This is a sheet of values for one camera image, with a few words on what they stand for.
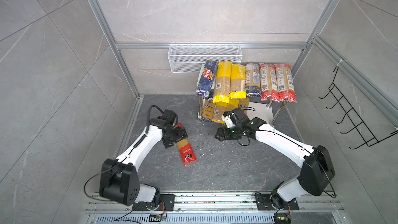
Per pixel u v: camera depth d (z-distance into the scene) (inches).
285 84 28.7
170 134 27.9
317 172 17.4
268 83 29.1
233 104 40.3
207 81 28.9
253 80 29.9
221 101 27.6
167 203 28.9
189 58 39.7
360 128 25.4
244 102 40.9
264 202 28.7
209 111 38.7
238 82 29.6
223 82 29.3
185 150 34.2
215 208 28.7
